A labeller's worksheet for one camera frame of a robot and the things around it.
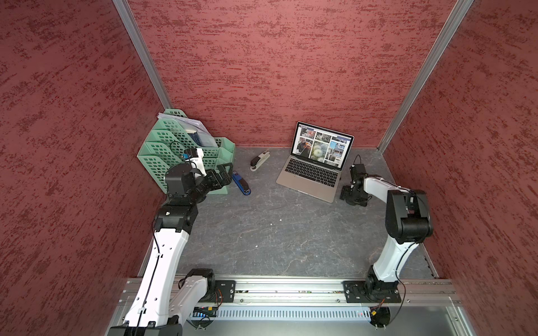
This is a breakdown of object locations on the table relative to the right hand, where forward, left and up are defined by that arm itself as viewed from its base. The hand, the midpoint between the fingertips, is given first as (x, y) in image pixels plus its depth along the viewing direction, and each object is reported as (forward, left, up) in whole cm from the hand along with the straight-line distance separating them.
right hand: (349, 201), depth 99 cm
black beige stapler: (+23, +45, +5) cm, 51 cm away
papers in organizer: (+30, +74, +19) cm, 82 cm away
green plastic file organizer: (+22, +87, +21) cm, 92 cm away
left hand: (-5, +54, +32) cm, 63 cm away
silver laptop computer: (+22, +14, +1) cm, 26 cm away
